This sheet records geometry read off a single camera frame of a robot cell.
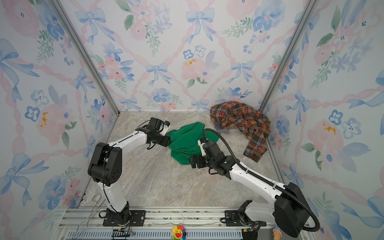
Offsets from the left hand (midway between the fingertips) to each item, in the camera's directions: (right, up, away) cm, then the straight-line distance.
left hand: (167, 138), depth 96 cm
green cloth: (+11, -4, +3) cm, 12 cm away
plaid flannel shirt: (+60, +9, +12) cm, 62 cm away
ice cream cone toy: (+55, -41, -28) cm, 74 cm away
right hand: (+18, -8, -15) cm, 25 cm away
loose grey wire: (-34, -37, -23) cm, 55 cm away
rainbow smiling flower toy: (+10, -42, -27) cm, 51 cm away
